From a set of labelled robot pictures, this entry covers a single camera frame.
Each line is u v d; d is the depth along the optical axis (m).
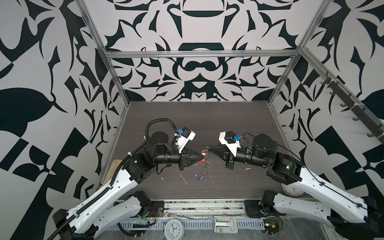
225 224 0.69
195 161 0.58
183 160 0.52
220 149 0.54
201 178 0.70
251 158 0.49
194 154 0.58
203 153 0.59
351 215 0.40
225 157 0.53
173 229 0.66
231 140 0.46
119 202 0.46
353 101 0.60
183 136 0.55
